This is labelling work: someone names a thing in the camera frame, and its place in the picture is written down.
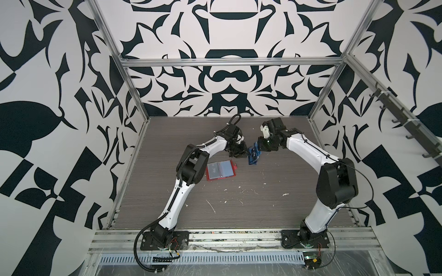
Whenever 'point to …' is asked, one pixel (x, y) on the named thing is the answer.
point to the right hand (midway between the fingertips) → (258, 143)
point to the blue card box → (254, 153)
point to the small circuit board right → (312, 259)
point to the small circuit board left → (165, 259)
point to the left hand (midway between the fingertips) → (249, 151)
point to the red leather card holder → (221, 169)
